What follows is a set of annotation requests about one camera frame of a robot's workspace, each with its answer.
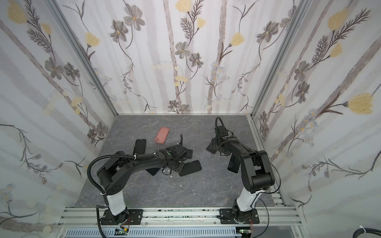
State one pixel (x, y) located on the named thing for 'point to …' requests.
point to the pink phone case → (161, 135)
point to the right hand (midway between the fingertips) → (216, 143)
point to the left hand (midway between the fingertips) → (178, 163)
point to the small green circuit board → (119, 232)
